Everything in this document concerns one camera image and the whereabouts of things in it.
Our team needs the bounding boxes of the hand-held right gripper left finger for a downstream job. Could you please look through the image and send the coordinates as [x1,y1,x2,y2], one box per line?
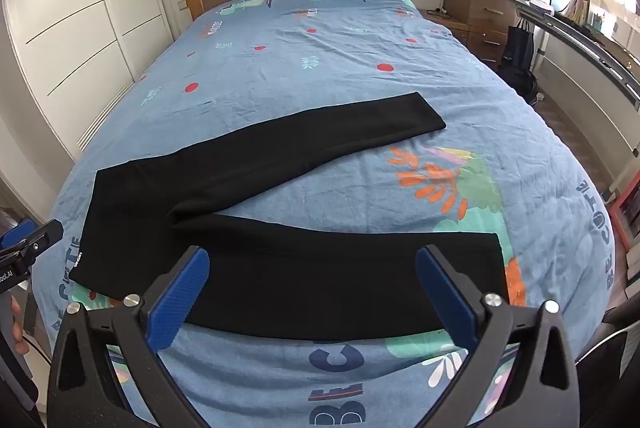
[47,247,211,428]

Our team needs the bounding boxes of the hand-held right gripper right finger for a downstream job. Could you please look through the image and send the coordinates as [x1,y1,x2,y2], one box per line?
[416,245,581,428]

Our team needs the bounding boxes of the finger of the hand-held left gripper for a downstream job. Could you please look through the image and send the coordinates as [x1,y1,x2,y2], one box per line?
[0,222,32,251]
[0,219,65,265]

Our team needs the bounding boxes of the black pants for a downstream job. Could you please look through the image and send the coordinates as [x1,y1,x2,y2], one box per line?
[69,92,511,342]

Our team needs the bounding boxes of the person's left hand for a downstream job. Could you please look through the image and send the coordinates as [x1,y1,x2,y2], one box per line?
[10,295,32,356]

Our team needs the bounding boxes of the black backpack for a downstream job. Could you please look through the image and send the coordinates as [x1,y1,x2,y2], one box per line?
[497,65,539,102]

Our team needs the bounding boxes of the white wardrobe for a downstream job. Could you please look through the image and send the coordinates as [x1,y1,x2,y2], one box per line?
[0,0,173,159]

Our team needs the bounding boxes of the black tote bag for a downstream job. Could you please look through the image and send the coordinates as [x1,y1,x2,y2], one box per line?
[501,18,536,71]

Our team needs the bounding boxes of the blue printed blanket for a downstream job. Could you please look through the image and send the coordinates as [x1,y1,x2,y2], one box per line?
[37,0,623,428]

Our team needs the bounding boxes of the wooden nightstand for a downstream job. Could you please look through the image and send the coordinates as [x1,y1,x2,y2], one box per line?
[417,9,473,51]

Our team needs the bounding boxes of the wooden dresser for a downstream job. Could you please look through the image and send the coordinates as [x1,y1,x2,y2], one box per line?
[442,0,521,58]

